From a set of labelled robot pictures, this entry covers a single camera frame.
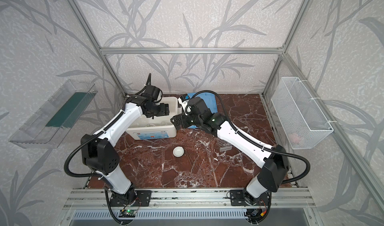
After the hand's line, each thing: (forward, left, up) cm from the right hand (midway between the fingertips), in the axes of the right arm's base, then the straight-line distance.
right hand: (178, 112), depth 74 cm
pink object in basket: (-11, -57, -7) cm, 58 cm away
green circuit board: (-40, +25, -29) cm, 55 cm away
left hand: (+10, +10, -8) cm, 16 cm away
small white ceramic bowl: (-10, +3, -27) cm, 28 cm away
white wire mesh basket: (-10, -53, +7) cm, 55 cm away
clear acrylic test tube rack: (-8, -25, -26) cm, 37 cm away
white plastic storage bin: (+4, +17, -22) cm, 28 cm away
